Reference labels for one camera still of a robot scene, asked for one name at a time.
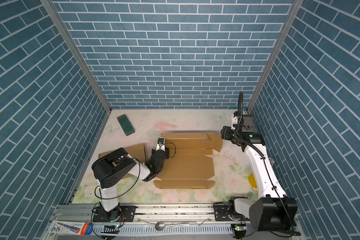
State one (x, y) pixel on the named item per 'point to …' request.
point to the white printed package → (71, 228)
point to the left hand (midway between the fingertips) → (164, 144)
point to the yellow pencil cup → (252, 180)
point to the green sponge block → (126, 124)
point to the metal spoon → (160, 226)
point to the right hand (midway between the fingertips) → (225, 129)
